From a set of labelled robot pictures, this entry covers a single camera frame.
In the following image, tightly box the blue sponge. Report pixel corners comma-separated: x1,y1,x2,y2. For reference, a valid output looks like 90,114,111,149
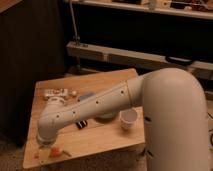
78,92,94,101

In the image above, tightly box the wooden folding table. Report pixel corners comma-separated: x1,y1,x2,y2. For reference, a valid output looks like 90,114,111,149
23,69,145,169

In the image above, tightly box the wooden shelf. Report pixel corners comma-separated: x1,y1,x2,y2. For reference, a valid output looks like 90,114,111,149
63,0,213,20

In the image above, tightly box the green bowl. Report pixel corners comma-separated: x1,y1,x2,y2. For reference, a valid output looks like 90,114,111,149
95,112,118,121

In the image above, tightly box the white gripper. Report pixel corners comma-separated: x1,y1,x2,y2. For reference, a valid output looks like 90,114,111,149
36,132,56,164

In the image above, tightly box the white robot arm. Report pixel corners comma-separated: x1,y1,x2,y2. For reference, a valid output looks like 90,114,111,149
37,68,211,171

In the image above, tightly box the metal pole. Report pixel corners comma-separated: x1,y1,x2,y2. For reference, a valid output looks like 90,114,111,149
69,0,80,46

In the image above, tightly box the white paper cup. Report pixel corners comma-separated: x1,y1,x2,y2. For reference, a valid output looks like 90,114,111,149
119,109,138,130

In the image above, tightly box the black handle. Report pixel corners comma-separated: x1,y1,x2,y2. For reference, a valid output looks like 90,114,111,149
165,56,195,66

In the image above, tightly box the black striped block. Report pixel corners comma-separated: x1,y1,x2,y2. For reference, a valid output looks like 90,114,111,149
75,120,88,130

